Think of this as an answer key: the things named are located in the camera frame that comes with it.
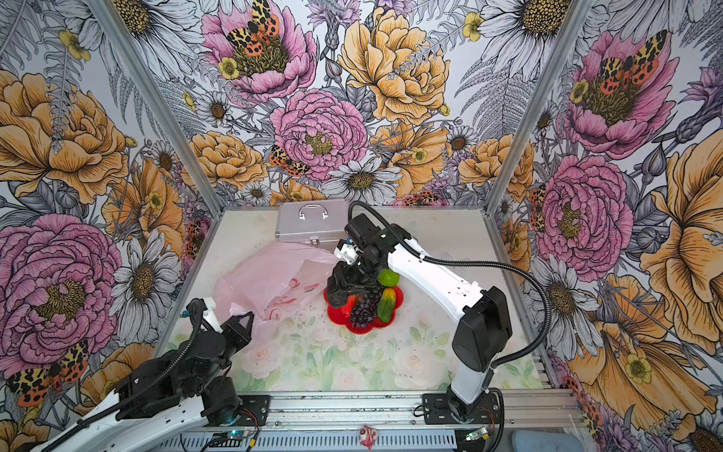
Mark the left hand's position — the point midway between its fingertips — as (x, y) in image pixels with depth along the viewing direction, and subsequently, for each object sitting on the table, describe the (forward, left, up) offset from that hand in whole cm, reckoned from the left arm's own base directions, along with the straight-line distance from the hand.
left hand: (254, 320), depth 71 cm
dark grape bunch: (+9, -27, -14) cm, 32 cm away
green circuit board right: (-22, -55, -18) cm, 62 cm away
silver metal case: (+37, -10, -3) cm, 38 cm away
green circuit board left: (-21, +5, -19) cm, 29 cm away
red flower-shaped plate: (+8, -20, -16) cm, 27 cm away
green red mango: (+10, -34, -12) cm, 37 cm away
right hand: (+5, -21, +2) cm, 21 cm away
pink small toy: (-23, -28, -13) cm, 38 cm away
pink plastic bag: (+10, -3, +2) cm, 10 cm away
